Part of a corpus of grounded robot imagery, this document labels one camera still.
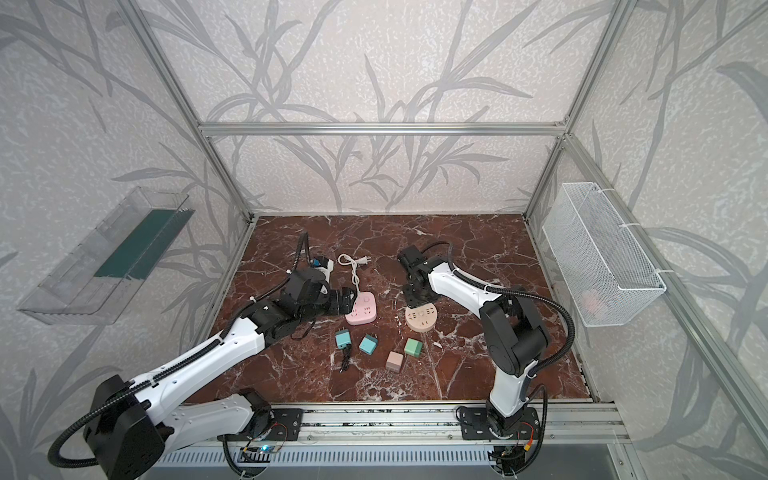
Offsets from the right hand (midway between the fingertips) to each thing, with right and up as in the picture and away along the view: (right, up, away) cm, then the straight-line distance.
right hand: (417, 291), depth 93 cm
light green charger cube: (-1, -15, -8) cm, 17 cm away
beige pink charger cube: (-7, -18, -10) cm, 22 cm away
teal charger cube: (-14, -14, -7) cm, 21 cm away
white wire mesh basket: (+37, +8, -32) cm, 50 cm away
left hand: (-19, +3, -12) cm, 23 cm away
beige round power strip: (+1, -8, -2) cm, 8 cm away
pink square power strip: (-16, -6, -2) cm, 17 cm away
